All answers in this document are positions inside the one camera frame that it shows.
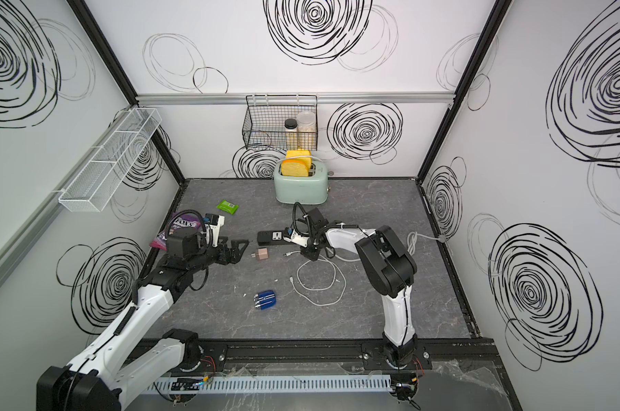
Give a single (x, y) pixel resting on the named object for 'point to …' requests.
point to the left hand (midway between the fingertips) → (236, 240)
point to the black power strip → (271, 238)
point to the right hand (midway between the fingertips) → (306, 247)
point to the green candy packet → (228, 206)
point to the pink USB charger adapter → (262, 253)
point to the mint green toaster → (302, 190)
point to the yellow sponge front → (291, 168)
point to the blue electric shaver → (265, 300)
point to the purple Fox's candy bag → (179, 220)
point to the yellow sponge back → (295, 153)
